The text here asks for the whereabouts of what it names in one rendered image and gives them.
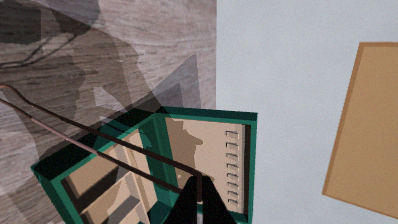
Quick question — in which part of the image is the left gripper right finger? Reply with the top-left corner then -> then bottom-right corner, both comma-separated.
202,176 -> 237,224

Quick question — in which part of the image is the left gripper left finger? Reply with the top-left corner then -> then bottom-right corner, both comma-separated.
162,176 -> 197,224

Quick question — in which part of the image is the pink looped necklace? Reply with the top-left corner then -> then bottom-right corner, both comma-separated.
0,84 -> 202,202

